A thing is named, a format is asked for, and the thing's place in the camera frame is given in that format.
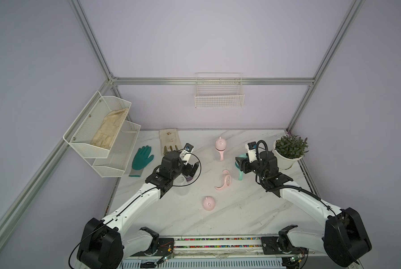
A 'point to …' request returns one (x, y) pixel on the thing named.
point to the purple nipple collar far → (189, 177)
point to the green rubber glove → (140, 160)
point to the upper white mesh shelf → (94, 131)
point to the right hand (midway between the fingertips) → (242, 158)
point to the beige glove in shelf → (104, 137)
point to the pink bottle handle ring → (222, 154)
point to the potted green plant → (289, 148)
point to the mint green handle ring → (240, 176)
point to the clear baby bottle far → (180, 185)
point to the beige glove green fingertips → (169, 140)
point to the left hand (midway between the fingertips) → (188, 159)
